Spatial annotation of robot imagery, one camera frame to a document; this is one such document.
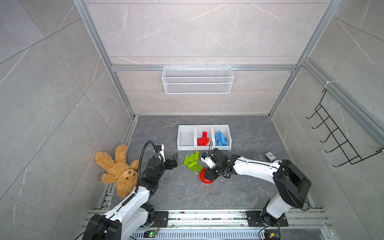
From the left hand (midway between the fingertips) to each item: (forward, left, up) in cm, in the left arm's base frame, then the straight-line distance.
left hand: (169, 150), depth 85 cm
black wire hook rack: (-13, -78, +22) cm, 82 cm away
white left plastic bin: (+16, -9, -13) cm, 22 cm away
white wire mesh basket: (+45, -18, +17) cm, 51 cm away
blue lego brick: (+12, -32, -5) cm, 34 cm away
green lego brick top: (+2, -16, -11) cm, 20 cm away
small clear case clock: (0, -64, -11) cm, 65 cm away
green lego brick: (0, -10, -13) cm, 16 cm away
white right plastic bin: (+22, -38, -9) cm, 45 cm away
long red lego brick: (+19, -23, -11) cm, 31 cm away
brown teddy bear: (-9, +28, -5) cm, 30 cm away
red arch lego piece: (-13, -19, -10) cm, 24 cm away
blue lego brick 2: (+9, -33, -5) cm, 35 cm away
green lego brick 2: (-6, -16, -12) cm, 21 cm away
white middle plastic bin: (+24, -19, -10) cm, 32 cm away
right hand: (-10, -22, -10) cm, 26 cm away
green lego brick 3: (-4, -13, -10) cm, 17 cm away
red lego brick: (+11, -20, -8) cm, 25 cm away
